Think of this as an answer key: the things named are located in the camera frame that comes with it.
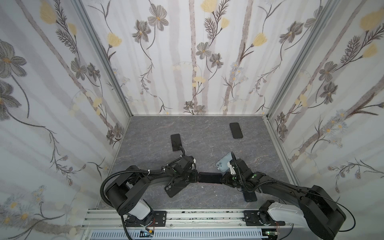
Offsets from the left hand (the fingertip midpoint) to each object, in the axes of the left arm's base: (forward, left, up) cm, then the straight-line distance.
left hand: (198, 175), depth 87 cm
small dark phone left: (+26, +14, -3) cm, 30 cm away
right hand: (-2, -10, +2) cm, 11 cm away
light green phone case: (+8, -16, -1) cm, 18 cm away
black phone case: (+36, -31, -3) cm, 47 cm away
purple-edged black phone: (-2, -7, +1) cm, 7 cm away
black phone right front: (-13, -28, -1) cm, 31 cm away
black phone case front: (-7, +15, -2) cm, 16 cm away
